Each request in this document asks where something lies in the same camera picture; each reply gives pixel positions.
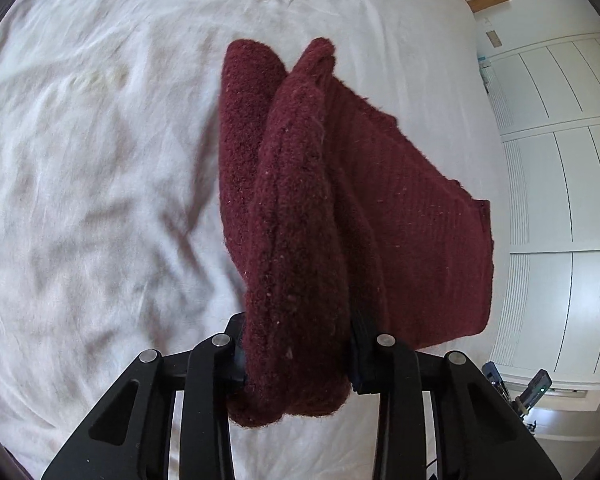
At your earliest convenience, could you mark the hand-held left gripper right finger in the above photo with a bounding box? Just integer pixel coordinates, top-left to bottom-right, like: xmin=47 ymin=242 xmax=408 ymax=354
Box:
xmin=347 ymin=310 xmax=563 ymax=480

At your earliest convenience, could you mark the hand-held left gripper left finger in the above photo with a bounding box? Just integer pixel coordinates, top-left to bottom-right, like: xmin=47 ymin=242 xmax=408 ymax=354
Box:
xmin=41 ymin=312 xmax=251 ymax=480

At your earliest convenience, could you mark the dark red knit sweater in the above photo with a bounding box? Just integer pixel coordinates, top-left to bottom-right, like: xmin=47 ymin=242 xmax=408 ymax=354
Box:
xmin=217 ymin=37 xmax=496 ymax=430

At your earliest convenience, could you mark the bed with white sheet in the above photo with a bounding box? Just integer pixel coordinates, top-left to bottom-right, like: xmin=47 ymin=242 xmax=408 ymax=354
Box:
xmin=0 ymin=0 xmax=505 ymax=480

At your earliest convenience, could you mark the white panelled wardrobe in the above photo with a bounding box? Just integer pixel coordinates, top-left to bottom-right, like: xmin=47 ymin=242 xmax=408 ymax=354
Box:
xmin=477 ymin=32 xmax=600 ymax=441

